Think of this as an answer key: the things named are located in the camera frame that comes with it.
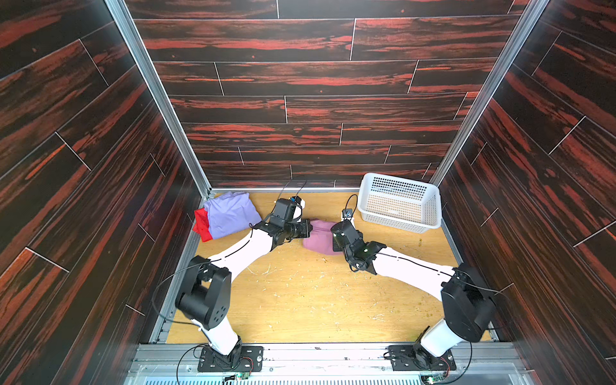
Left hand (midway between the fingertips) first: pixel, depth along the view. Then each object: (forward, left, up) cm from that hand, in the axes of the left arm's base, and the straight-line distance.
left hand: (313, 226), depth 88 cm
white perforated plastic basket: (+25, -42, -14) cm, 51 cm away
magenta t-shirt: (-3, -3, -3) cm, 5 cm away
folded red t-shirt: (+8, +49, -11) cm, 51 cm away
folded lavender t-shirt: (+13, +36, -9) cm, 40 cm away
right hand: (-1, -13, -1) cm, 13 cm away
